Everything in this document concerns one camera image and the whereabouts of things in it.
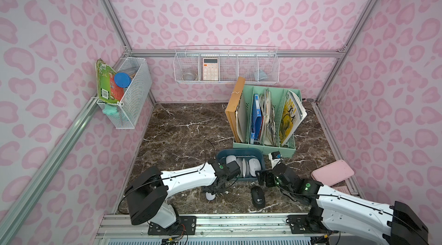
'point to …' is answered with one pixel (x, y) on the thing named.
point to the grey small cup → (262, 75)
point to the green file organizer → (277, 96)
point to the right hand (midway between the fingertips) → (262, 171)
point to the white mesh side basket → (125, 114)
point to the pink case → (333, 173)
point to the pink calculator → (210, 69)
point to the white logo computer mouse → (254, 165)
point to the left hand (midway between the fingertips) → (215, 186)
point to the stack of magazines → (269, 137)
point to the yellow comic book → (293, 114)
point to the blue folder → (256, 129)
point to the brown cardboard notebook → (231, 112)
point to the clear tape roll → (189, 76)
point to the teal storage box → (253, 152)
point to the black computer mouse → (258, 197)
